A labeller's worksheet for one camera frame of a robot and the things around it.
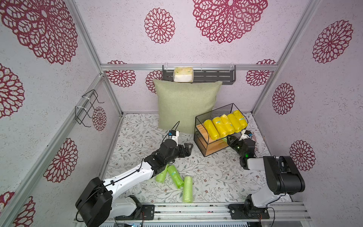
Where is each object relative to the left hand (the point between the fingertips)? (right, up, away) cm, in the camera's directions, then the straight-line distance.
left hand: (187, 146), depth 80 cm
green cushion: (-4, +26, +7) cm, 27 cm away
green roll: (-15, -19, +4) cm, 25 cm away
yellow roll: (+15, +9, +6) cm, 18 cm away
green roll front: (0, -25, -1) cm, 25 cm away
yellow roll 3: (+25, +12, +7) cm, 29 cm away
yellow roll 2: (+21, +8, +4) cm, 23 cm away
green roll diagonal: (-6, -18, +2) cm, 19 cm away
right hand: (+27, +6, +13) cm, 31 cm away
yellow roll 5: (+34, +15, +8) cm, 38 cm away
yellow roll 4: (+30, +12, +7) cm, 33 cm away
